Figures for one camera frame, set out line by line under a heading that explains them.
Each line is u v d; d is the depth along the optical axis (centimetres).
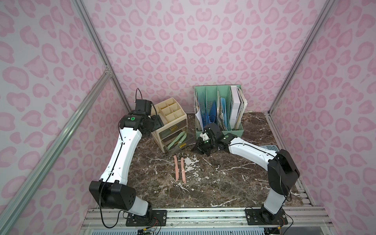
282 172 46
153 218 72
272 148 98
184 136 95
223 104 91
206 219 73
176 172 88
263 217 65
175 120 83
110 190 39
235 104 92
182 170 90
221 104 94
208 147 72
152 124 69
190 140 87
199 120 89
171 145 90
